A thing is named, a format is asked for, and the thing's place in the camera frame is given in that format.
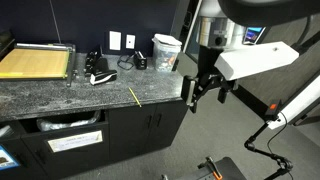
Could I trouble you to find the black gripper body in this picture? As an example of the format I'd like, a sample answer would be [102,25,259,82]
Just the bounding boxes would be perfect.
[193,73,238,103]

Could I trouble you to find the yellow pencil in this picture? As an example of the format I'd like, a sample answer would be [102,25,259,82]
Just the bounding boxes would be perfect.
[128,87,142,108]

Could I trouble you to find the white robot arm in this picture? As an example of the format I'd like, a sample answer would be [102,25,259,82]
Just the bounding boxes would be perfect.
[181,0,320,112]

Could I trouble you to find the black cart with clamp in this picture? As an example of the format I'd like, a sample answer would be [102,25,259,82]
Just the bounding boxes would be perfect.
[161,155,248,180]

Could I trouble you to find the white cabinet label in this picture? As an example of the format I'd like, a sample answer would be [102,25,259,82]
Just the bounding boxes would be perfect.
[48,130,103,153]

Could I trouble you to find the wooden paper cutter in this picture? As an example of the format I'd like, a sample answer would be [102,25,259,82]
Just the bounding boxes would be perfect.
[0,43,76,87]

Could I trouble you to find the black cabinet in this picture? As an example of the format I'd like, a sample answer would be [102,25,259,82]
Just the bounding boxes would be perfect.
[0,100,187,180]

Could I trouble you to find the trash bin liner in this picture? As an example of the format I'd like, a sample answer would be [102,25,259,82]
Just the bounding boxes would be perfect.
[36,111,101,132]

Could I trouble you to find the black cabinet door handle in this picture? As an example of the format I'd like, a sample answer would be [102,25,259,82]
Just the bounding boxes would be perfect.
[147,115,153,129]
[157,114,162,127]

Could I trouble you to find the black power cable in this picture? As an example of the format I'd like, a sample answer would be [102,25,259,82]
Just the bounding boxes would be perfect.
[116,53,136,71]

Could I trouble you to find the white wall outlet plate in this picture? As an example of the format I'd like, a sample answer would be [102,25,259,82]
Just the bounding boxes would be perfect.
[126,34,135,49]

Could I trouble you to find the white wall switch plate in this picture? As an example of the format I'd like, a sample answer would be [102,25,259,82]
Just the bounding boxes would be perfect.
[109,31,121,50]

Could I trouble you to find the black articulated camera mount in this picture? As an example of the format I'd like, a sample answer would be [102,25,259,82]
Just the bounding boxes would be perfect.
[244,123,293,180]

